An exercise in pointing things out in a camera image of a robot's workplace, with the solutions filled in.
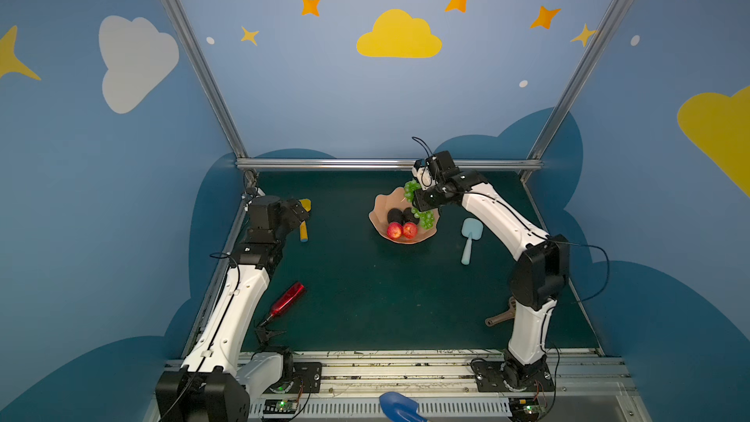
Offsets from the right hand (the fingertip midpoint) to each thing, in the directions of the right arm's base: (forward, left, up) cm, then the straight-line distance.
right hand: (421, 198), depth 90 cm
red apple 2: (-3, +2, -13) cm, 14 cm away
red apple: (-6, +8, -11) cm, 14 cm away
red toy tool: (-30, +39, -14) cm, 51 cm away
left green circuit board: (-55, +34, -17) cm, 67 cm away
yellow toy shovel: (+9, +42, -17) cm, 46 cm away
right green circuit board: (-51, -26, -18) cm, 61 cm away
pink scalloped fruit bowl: (+11, +7, -14) cm, 19 cm away
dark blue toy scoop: (-53, +5, -18) cm, 56 cm away
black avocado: (+3, +8, -14) cm, 16 cm away
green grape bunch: (-7, -1, -1) cm, 7 cm away
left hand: (-11, +36, +7) cm, 38 cm away
